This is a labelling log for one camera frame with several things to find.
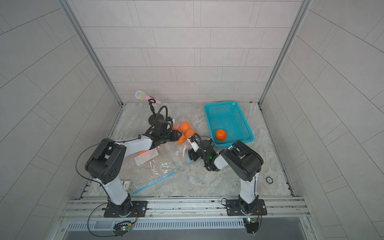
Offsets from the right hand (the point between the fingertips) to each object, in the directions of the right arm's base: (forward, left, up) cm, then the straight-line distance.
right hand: (189, 147), depth 93 cm
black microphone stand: (+20, +23, +8) cm, 31 cm away
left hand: (+8, +4, +5) cm, 10 cm away
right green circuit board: (-41, -29, -3) cm, 50 cm away
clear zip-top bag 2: (-13, +24, +3) cm, 28 cm away
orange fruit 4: (+3, +4, +5) cm, 8 cm away
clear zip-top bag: (-7, +10, -1) cm, 12 cm away
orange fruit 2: (+12, +2, +7) cm, 14 cm away
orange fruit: (+4, -20, +6) cm, 21 cm away
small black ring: (-22, -43, -2) cm, 49 cm away
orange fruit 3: (+7, -1, +5) cm, 9 cm away
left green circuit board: (-40, +29, +1) cm, 49 cm away
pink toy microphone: (+20, +25, +28) cm, 43 cm away
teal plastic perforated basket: (+23, -29, 0) cm, 37 cm away
